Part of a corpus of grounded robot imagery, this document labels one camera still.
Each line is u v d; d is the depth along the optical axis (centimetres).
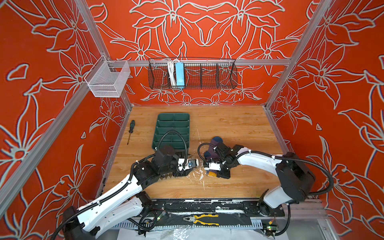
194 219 70
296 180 44
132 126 104
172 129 96
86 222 40
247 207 73
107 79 93
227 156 64
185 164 58
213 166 76
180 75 90
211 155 91
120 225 59
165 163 55
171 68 88
